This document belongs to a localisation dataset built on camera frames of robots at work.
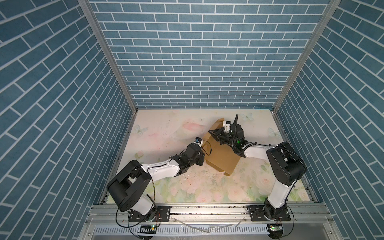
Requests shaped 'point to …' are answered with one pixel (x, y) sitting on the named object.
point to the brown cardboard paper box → (222, 157)
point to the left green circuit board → (148, 229)
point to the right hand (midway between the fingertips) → (207, 129)
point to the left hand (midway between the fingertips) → (203, 154)
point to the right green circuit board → (276, 228)
